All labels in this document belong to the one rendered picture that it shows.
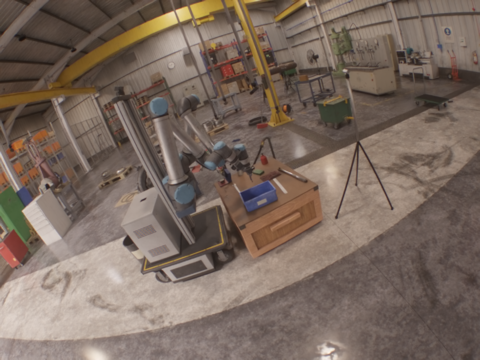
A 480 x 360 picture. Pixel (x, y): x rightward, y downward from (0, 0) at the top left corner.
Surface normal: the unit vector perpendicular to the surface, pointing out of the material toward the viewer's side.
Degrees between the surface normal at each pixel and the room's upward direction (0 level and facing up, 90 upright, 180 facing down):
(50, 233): 90
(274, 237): 90
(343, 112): 90
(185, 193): 95
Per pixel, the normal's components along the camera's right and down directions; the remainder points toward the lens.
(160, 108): 0.52, 0.09
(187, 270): 0.19, 0.40
